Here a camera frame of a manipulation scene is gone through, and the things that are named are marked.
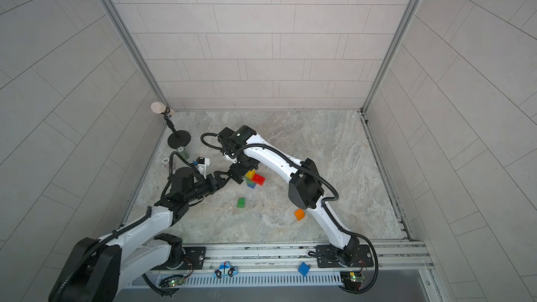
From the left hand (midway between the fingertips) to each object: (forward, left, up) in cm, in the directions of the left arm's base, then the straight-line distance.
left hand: (232, 177), depth 83 cm
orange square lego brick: (-12, -27, -6) cm, 30 cm away
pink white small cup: (+8, +30, -2) cm, 31 cm away
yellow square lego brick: (-1, -8, +4) cm, 9 cm away
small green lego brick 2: (-7, -3, -7) cm, 11 cm away
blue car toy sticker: (-30, -1, -6) cm, 31 cm away
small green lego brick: (-2, -7, 0) cm, 8 cm away
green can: (+13, +24, -2) cm, 28 cm away
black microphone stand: (+24, +31, -7) cm, 40 cm away
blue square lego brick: (0, -7, -8) cm, 11 cm away
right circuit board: (-33, -43, -8) cm, 55 cm away
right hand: (+2, -5, 0) cm, 6 cm away
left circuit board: (-33, +14, -5) cm, 36 cm away
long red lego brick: (-1, -11, +1) cm, 11 cm away
